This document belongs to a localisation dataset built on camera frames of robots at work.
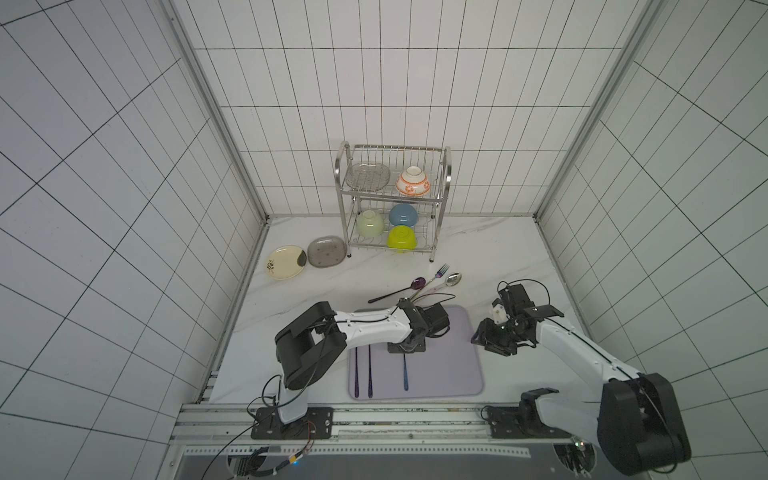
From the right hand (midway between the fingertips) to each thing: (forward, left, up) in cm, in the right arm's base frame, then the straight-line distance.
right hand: (469, 341), depth 84 cm
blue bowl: (+47, +21, +4) cm, 51 cm away
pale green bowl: (+39, +33, +6) cm, 51 cm away
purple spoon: (-13, +27, -2) cm, 31 cm away
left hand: (-3, +20, -1) cm, 20 cm away
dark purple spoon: (+19, +15, -1) cm, 24 cm away
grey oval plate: (+30, +48, 0) cm, 57 cm away
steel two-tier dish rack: (+34, +24, +24) cm, 49 cm away
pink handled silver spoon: (+21, +3, 0) cm, 21 cm away
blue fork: (-11, +18, -2) cm, 21 cm away
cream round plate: (+25, +62, 0) cm, 67 cm away
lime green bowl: (+33, +21, +5) cm, 40 cm away
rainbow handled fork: (+23, +8, -2) cm, 24 cm away
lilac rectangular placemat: (-7, +5, -2) cm, 9 cm away
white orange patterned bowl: (+36, +18, +29) cm, 49 cm away
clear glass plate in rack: (+43, +32, +25) cm, 59 cm away
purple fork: (-13, +31, -2) cm, 34 cm away
